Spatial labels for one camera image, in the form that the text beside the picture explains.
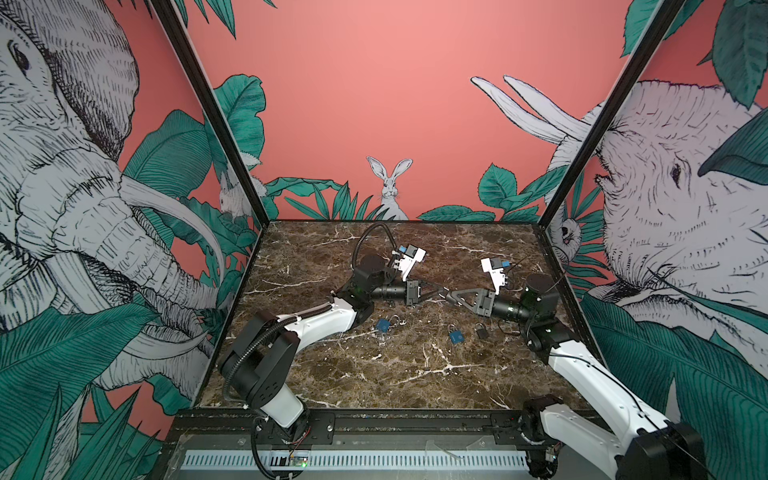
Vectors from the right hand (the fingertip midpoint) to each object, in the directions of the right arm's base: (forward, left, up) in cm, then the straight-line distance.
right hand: (451, 297), depth 71 cm
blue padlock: (+4, +17, -25) cm, 30 cm away
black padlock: (+1, 0, -1) cm, 1 cm away
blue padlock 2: (0, -5, -25) cm, 25 cm away
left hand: (0, +1, +1) cm, 2 cm away
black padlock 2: (+2, -13, -25) cm, 28 cm away
